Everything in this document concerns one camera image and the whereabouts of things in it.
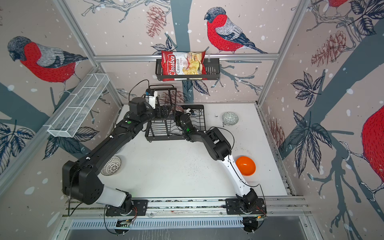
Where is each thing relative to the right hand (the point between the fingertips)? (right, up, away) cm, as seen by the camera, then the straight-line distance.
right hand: (168, 113), depth 100 cm
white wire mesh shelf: (-43, -4, -28) cm, 52 cm away
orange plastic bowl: (+48, -31, -14) cm, 59 cm away
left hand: (+2, +4, -21) cm, 21 cm away
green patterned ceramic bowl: (+45, -4, +11) cm, 46 cm away
